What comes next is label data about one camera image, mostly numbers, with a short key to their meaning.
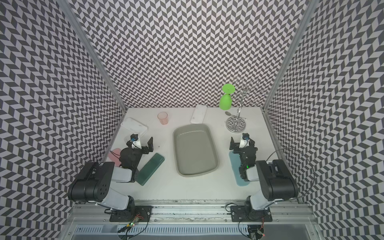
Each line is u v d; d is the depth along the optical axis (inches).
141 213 28.1
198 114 44.2
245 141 30.5
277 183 17.7
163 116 41.4
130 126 42.7
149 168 34.1
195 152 36.4
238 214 28.9
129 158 27.6
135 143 29.9
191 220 28.4
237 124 40.4
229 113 46.3
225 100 35.1
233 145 32.4
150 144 33.9
